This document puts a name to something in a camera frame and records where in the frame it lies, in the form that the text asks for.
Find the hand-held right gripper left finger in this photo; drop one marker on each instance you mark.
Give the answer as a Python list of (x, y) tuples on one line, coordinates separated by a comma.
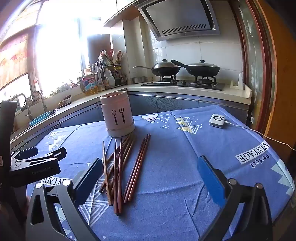
[(90, 183)]

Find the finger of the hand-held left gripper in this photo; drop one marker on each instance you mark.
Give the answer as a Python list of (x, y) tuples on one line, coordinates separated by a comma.
[(59, 153), (25, 153)]

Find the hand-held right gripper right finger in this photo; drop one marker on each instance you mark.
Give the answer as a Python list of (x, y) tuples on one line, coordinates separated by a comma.
[(211, 183)]

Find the set of brown chopsticks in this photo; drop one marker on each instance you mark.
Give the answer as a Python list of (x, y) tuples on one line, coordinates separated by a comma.
[(115, 176)]

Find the pink cylindrical utensil holder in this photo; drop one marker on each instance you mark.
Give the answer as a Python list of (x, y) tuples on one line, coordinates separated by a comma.
[(115, 111)]

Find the blue plastic basin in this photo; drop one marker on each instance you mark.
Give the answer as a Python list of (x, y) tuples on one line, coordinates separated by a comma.
[(39, 119)]

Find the blue printed tablecloth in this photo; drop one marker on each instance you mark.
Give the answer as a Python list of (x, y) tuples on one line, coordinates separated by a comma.
[(166, 162)]

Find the red and white bowl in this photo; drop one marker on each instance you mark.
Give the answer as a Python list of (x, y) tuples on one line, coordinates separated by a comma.
[(67, 98)]

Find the chrome faucet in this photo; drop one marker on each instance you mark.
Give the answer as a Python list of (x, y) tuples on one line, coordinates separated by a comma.
[(22, 96), (38, 92)]

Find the small white square device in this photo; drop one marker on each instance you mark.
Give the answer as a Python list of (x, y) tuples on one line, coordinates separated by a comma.
[(217, 120)]

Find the yellow cooking oil bottle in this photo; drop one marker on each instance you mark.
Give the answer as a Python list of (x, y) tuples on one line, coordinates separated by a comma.
[(89, 85)]

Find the white plastic jug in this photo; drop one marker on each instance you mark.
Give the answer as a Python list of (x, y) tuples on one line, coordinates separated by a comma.
[(110, 80)]

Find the grey kitchen base cabinets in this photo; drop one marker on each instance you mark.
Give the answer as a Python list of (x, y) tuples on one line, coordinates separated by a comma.
[(143, 103)]

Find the orange patterned window shade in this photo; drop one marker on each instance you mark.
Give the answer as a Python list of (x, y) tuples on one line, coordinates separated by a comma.
[(13, 58)]

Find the white plastic rack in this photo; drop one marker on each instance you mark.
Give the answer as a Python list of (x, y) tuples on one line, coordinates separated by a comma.
[(240, 87)]

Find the black gas stove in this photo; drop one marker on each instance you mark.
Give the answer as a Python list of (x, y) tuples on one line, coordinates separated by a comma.
[(185, 84)]

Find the seasoning packets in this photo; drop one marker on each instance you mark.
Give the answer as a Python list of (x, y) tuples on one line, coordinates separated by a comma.
[(111, 58)]

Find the small steel container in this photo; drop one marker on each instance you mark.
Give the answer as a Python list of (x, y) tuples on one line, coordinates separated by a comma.
[(138, 79)]

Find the dark window board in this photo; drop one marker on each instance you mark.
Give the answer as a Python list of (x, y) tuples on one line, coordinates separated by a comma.
[(99, 49)]

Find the black pan with lid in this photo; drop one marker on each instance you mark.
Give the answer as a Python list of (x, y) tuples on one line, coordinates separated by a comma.
[(203, 69)]

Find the steel wok with lid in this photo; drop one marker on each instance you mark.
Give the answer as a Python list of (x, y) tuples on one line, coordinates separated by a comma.
[(165, 68)]

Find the steel range hood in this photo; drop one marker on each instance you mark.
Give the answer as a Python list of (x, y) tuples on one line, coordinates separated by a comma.
[(180, 16)]

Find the glass door with wooden frame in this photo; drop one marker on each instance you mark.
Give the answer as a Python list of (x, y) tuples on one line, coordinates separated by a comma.
[(261, 58)]

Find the beige wall cabinet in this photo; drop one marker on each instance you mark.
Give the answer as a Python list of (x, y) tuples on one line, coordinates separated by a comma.
[(120, 14)]

